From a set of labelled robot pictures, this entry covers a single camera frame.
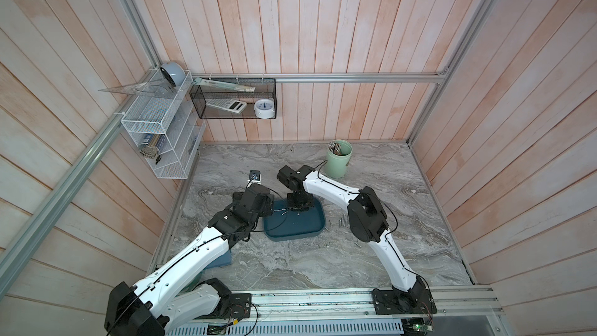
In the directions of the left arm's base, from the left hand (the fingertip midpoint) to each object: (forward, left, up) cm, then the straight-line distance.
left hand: (256, 198), depth 80 cm
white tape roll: (+36, -1, +11) cm, 38 cm away
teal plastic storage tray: (-2, -10, -16) cm, 19 cm away
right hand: (+5, -14, -17) cm, 23 cm away
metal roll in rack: (+12, +34, +15) cm, 39 cm away
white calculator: (+41, +16, +10) cm, 45 cm away
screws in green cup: (+24, -30, 0) cm, 39 cm away
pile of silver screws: (+3, -9, -16) cm, 19 cm away
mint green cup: (+22, -32, -3) cm, 39 cm away
